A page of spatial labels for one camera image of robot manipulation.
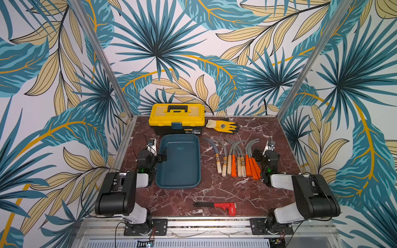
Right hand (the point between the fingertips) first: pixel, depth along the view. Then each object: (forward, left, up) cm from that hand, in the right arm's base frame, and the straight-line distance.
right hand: (266, 149), depth 92 cm
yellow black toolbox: (+19, +53, +8) cm, 57 cm away
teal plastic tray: (-8, +51, -8) cm, 52 cm away
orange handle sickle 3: (-9, +6, -6) cm, 13 cm away
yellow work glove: (+25, +23, -7) cm, 35 cm away
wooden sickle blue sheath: (+1, +29, -7) cm, 30 cm away
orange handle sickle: (-9, +11, -8) cm, 16 cm away
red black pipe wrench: (-30, +25, -7) cm, 39 cm away
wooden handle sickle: (-3, +24, -7) cm, 25 cm away
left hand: (+3, +65, 0) cm, 65 cm away
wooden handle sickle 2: (-3, +16, -7) cm, 18 cm away
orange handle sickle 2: (-9, +8, -7) cm, 14 cm away
